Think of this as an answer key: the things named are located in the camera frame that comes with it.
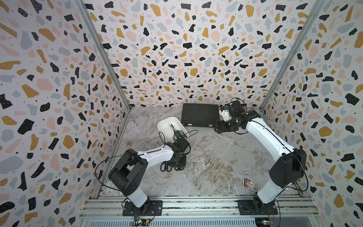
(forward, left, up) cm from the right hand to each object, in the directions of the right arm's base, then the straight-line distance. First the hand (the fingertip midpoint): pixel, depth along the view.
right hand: (220, 128), depth 85 cm
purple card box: (-26, -17, -19) cm, 37 cm away
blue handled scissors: (+7, +28, -17) cm, 34 cm away
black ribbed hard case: (+25, +11, -15) cm, 31 cm away
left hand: (-16, +22, -18) cm, 32 cm away
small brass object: (-3, +61, -16) cm, 63 cm away
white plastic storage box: (+9, +36, -18) cm, 41 cm away
